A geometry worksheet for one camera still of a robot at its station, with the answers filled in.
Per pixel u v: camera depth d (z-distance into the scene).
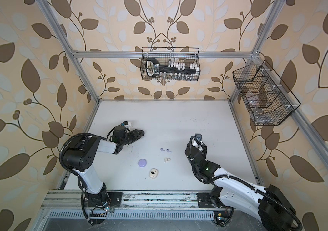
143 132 0.98
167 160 0.88
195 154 0.60
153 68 0.85
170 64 0.82
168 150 0.93
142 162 0.87
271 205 0.40
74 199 0.76
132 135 0.87
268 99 0.73
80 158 0.49
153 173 0.82
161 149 0.94
